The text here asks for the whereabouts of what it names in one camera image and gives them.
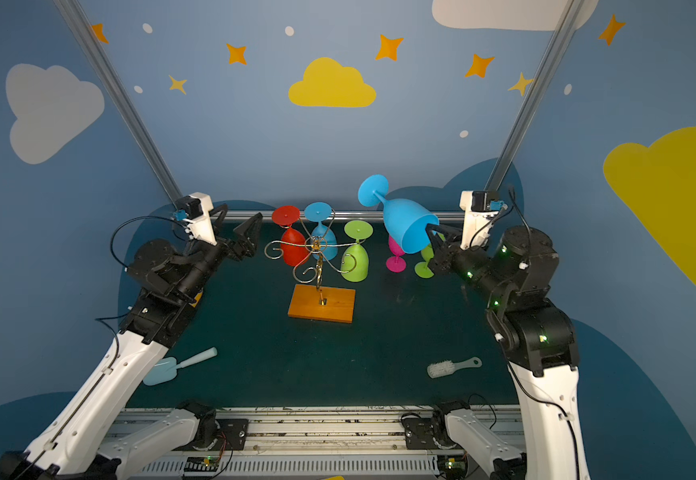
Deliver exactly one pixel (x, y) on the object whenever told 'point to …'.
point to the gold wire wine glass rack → (305, 273)
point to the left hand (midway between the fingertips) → (233, 207)
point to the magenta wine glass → (395, 264)
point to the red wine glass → (294, 245)
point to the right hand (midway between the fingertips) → (436, 227)
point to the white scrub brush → (447, 367)
